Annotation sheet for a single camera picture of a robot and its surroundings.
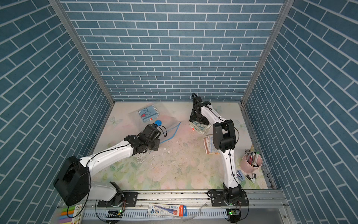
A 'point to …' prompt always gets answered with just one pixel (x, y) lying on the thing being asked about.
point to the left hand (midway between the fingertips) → (160, 143)
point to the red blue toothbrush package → (167, 209)
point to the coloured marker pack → (72, 214)
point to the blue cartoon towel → (148, 114)
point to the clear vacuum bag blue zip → (140, 117)
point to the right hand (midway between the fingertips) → (198, 122)
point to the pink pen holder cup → (251, 163)
